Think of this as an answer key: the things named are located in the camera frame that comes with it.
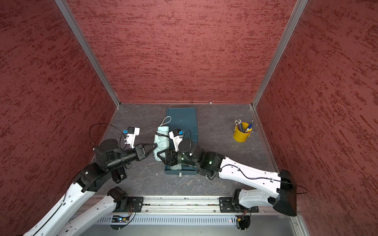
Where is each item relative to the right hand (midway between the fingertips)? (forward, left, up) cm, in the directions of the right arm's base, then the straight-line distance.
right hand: (161, 157), depth 65 cm
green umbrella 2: (+3, -4, -21) cm, 22 cm away
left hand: (+3, +2, +3) cm, 4 cm away
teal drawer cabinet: (+25, -9, -3) cm, 27 cm away
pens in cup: (+26, -43, -10) cm, 51 cm away
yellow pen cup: (+22, -46, -21) cm, 56 cm away
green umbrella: (+6, -1, +6) cm, 9 cm away
